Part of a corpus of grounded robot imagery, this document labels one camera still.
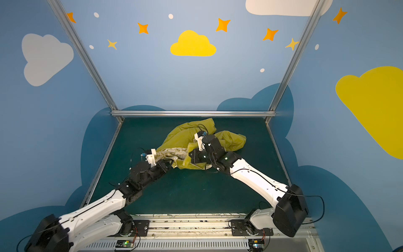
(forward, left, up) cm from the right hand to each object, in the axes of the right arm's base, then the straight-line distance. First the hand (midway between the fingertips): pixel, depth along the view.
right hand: (189, 152), depth 76 cm
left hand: (-2, +8, -4) cm, 9 cm away
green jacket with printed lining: (+18, +10, -17) cm, 27 cm away
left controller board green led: (-37, +28, -22) cm, 51 cm away
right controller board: (-33, -34, -24) cm, 53 cm away
